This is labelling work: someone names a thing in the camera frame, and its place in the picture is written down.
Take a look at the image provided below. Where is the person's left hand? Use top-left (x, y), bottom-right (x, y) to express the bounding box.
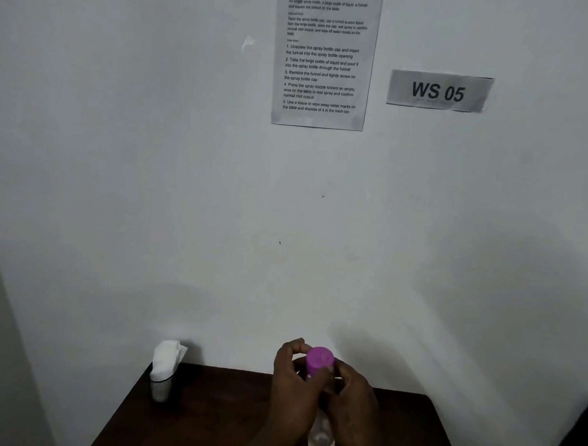
top-left (266, 337), bottom-right (337, 446)

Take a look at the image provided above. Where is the person's right hand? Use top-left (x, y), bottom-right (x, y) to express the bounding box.
top-left (318, 359), bottom-right (382, 446)

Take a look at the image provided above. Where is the clear plastic water bottle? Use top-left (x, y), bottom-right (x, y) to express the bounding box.
top-left (307, 374), bottom-right (339, 446)

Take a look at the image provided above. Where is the purple bottle cap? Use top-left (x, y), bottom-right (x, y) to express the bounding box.
top-left (305, 346), bottom-right (337, 381)

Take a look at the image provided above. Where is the dark wooden table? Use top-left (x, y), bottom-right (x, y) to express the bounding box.
top-left (87, 359), bottom-right (464, 446)

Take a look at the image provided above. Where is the black mesh cup holder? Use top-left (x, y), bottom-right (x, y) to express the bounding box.
top-left (148, 363), bottom-right (175, 404)

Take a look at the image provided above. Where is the black cup with tissues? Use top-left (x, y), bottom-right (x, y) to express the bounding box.
top-left (148, 339), bottom-right (189, 404)

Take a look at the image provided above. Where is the white printed instruction sheet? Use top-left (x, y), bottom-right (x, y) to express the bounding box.
top-left (270, 0), bottom-right (385, 133)

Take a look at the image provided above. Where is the grey wall sign label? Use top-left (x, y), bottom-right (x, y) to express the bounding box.
top-left (385, 68), bottom-right (496, 114)

